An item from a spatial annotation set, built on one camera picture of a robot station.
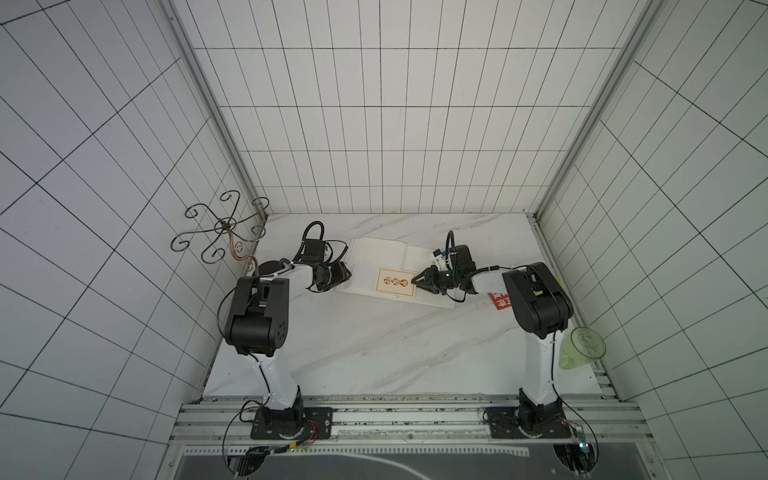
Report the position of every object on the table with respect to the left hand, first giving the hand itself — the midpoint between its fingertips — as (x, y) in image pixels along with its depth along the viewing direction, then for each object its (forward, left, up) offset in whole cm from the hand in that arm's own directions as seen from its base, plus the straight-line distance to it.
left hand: (344, 280), depth 99 cm
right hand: (+2, -25, +1) cm, 25 cm away
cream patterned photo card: (-1, -18, +1) cm, 18 cm away
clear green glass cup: (-22, -71, +2) cm, 74 cm away
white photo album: (+5, -14, +1) cm, 15 cm away
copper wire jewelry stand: (-2, +27, +29) cm, 40 cm away
